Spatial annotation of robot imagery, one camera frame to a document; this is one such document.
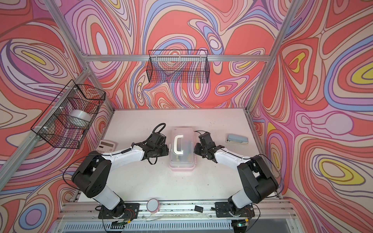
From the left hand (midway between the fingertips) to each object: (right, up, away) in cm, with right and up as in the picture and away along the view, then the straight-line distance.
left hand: (168, 149), depth 92 cm
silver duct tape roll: (-42, +22, -18) cm, 51 cm away
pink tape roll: (-5, -24, -22) cm, 32 cm away
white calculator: (-42, +1, +3) cm, 43 cm away
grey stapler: (+46, +6, +6) cm, 47 cm away
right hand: (+19, -1, 0) cm, 19 cm away
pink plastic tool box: (+10, -2, -10) cm, 14 cm away
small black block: (+18, -28, -18) cm, 38 cm away
